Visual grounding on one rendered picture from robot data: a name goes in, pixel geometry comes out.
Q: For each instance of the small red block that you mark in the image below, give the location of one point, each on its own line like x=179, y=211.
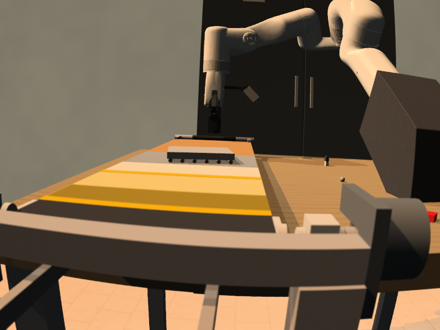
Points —
x=432, y=216

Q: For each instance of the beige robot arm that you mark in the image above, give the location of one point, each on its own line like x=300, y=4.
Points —
x=355, y=26

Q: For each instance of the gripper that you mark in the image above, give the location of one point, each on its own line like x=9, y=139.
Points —
x=215, y=81

